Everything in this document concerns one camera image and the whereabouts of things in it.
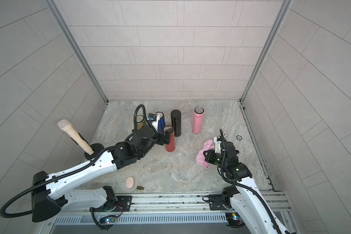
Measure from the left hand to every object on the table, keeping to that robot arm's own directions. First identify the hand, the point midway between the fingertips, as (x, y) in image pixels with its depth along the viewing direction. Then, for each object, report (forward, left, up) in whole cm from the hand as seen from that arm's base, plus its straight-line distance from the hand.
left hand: (168, 127), depth 71 cm
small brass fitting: (-22, +15, -24) cm, 36 cm away
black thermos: (+10, -4, -8) cm, 13 cm away
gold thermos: (+6, +16, -5) cm, 18 cm away
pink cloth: (-4, -22, -11) cm, 25 cm away
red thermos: (+1, 0, -23) cm, 23 cm away
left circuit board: (-36, +26, -23) cm, 50 cm away
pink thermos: (+13, -17, -11) cm, 24 cm away
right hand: (-7, -19, -15) cm, 25 cm away
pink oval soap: (-20, +20, -23) cm, 36 cm away
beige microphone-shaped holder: (-2, +47, +3) cm, 47 cm away
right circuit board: (-35, -32, -25) cm, 54 cm away
